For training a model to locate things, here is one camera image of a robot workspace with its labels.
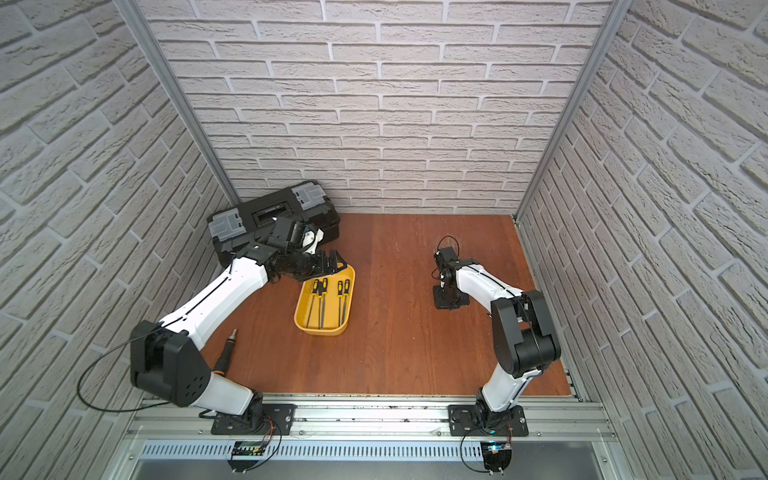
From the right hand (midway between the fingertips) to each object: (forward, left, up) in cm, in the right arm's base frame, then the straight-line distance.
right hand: (451, 303), depth 93 cm
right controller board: (-39, -4, -4) cm, 40 cm away
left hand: (+6, +33, +17) cm, 38 cm away
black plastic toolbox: (+22, +68, +16) cm, 73 cm away
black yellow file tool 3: (+6, +36, 0) cm, 36 cm away
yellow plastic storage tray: (-2, +39, -2) cm, 39 cm away
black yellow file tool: (+7, +45, -1) cm, 46 cm away
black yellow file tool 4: (+7, +34, -2) cm, 35 cm away
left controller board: (-34, +58, -4) cm, 67 cm away
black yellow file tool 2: (+7, +42, -1) cm, 42 cm away
